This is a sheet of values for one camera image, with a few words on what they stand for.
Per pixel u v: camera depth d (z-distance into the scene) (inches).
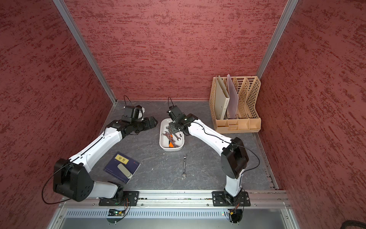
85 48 34.4
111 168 32.3
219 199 29.1
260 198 29.9
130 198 29.3
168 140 37.9
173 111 25.3
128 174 30.7
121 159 34.4
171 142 37.3
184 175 32.5
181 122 23.4
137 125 27.4
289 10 28.5
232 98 33.8
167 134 38.3
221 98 33.3
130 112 25.6
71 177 16.1
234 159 17.9
